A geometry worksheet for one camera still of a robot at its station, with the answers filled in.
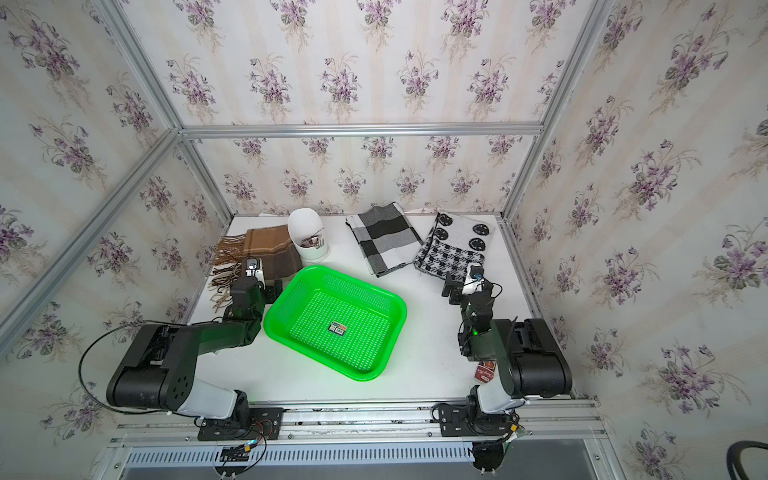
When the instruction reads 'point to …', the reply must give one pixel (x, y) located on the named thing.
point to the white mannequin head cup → (308, 234)
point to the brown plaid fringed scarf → (271, 244)
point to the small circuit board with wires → (237, 453)
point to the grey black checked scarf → (385, 236)
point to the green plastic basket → (340, 320)
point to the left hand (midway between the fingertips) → (263, 279)
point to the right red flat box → (485, 370)
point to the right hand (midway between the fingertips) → (468, 274)
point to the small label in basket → (338, 328)
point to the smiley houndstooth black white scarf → (454, 244)
